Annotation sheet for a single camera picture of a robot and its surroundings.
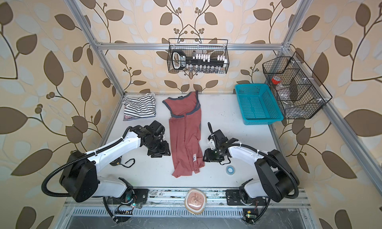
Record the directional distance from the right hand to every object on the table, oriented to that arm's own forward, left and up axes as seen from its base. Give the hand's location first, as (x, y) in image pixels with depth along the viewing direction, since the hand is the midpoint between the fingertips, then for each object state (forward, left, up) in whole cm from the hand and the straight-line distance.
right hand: (207, 160), depth 85 cm
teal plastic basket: (+44, -44, -1) cm, 62 cm away
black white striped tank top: (+39, +43, +5) cm, 58 cm away
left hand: (+2, +21, +8) cm, 23 cm away
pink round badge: (-20, +7, +2) cm, 21 cm away
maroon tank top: (+35, +13, 0) cm, 37 cm away
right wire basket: (+21, -47, +33) cm, 61 cm away
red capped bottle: (+31, -39, +33) cm, 60 cm away
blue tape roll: (-5, -13, -1) cm, 14 cm away
